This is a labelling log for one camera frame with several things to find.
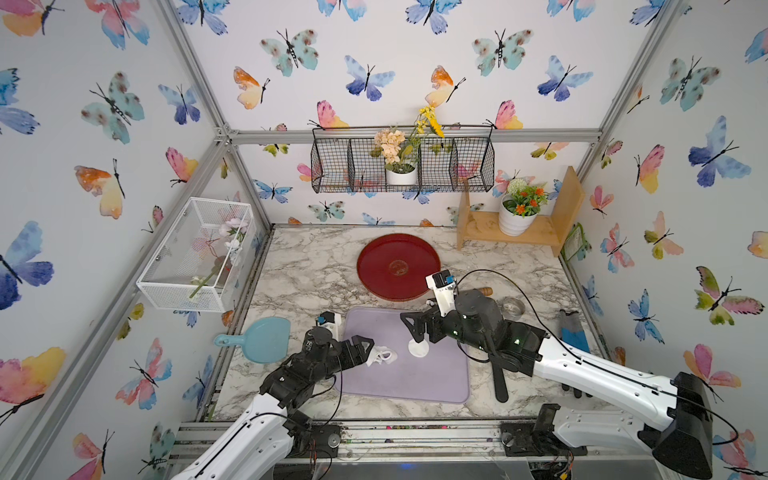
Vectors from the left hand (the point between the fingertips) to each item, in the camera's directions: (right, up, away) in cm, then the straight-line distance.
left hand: (368, 343), depth 80 cm
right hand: (+12, +11, -9) cm, 19 cm away
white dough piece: (+4, -4, +4) cm, 7 cm away
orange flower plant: (+50, +41, +18) cm, 67 cm away
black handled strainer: (+25, +5, -28) cm, 38 cm away
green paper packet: (+73, +28, +31) cm, 84 cm away
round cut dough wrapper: (+14, -4, +8) cm, 17 cm away
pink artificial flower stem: (-33, +30, -4) cm, 45 cm away
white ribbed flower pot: (+48, +34, +24) cm, 64 cm away
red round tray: (+7, +19, +28) cm, 35 cm away
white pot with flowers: (+9, +48, +11) cm, 50 cm away
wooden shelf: (+63, +32, +30) cm, 77 cm away
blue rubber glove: (+61, +1, +11) cm, 62 cm away
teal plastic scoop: (-32, -2, +11) cm, 34 cm away
